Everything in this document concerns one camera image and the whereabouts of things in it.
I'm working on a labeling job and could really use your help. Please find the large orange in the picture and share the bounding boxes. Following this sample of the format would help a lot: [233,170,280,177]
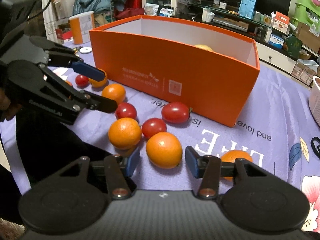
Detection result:
[146,132,183,169]

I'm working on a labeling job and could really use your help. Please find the small orange under finger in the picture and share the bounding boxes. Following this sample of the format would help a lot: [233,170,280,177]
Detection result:
[89,69,107,88]

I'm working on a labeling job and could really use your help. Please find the small red tomato far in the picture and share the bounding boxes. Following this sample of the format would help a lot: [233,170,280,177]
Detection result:
[75,75,89,88]

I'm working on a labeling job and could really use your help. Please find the orange behind right finger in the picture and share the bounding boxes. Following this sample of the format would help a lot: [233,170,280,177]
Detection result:
[220,149,254,181]

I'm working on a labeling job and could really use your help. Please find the small orange upper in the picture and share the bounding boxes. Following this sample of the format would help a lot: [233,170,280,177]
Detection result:
[101,83,126,104]

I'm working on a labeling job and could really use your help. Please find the white round tag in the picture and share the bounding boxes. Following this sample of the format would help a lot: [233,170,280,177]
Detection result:
[79,47,92,54]

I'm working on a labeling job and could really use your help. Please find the red tomato upper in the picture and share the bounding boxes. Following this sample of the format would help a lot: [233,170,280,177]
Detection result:
[115,102,137,119]

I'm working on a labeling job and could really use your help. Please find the orange beside tomatoes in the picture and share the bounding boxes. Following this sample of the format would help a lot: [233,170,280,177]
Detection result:
[108,118,142,150]

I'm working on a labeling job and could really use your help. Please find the orange white canister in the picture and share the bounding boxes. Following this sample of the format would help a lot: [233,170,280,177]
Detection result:
[69,11,95,45]

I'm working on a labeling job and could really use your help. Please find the red tomato centre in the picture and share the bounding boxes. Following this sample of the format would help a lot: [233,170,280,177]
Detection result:
[142,118,167,139]

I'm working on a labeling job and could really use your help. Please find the red tomato near box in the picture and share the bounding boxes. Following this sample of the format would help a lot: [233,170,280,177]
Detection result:
[161,102,193,124]

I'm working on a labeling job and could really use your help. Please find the orange cardboard box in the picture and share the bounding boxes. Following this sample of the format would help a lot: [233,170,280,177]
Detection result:
[89,15,260,127]

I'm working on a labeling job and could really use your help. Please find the yellow pear in box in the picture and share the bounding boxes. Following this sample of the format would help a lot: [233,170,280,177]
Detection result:
[194,44,214,52]

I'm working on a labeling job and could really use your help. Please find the white TV stand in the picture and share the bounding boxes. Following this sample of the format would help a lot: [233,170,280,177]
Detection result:
[256,42,296,74]

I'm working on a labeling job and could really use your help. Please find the white fruit basket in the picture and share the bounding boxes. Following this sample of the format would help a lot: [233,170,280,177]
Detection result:
[309,76,320,126]

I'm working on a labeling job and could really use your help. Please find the orange white carton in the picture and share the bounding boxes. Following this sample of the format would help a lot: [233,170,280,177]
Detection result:
[271,11,290,34]

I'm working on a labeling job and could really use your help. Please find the blue standing card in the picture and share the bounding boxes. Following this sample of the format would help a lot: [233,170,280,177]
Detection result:
[238,0,256,20]

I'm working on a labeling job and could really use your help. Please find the green plastic shelf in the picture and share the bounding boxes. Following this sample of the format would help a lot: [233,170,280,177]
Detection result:
[291,0,319,32]

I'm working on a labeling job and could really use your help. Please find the black hair ties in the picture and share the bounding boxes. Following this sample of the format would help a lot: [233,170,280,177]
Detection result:
[310,136,320,159]

